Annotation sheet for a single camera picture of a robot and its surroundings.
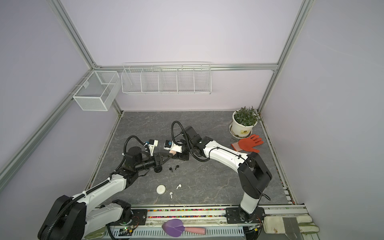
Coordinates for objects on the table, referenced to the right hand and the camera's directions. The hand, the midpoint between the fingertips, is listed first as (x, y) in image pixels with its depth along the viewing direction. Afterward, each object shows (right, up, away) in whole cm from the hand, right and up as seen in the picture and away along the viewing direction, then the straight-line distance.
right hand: (174, 151), depth 83 cm
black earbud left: (-3, -12, +7) cm, 14 cm away
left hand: (-1, -3, -4) cm, 5 cm away
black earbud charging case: (-11, -12, +6) cm, 17 cm away
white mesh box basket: (-51, +36, +12) cm, 63 cm away
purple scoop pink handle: (+2, -34, -12) cm, 36 cm away
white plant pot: (+40, +11, +16) cm, 45 cm away
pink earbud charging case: (0, +1, -4) cm, 4 cm away
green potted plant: (+44, +20, +11) cm, 50 cm away
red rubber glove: (+46, +2, +18) cm, 49 cm away
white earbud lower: (-2, -23, -2) cm, 23 cm away
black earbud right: (0, -10, +9) cm, 14 cm away
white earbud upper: (+3, -19, 0) cm, 20 cm away
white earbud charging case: (-8, -21, -1) cm, 22 cm away
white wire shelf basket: (-8, +46, +17) cm, 49 cm away
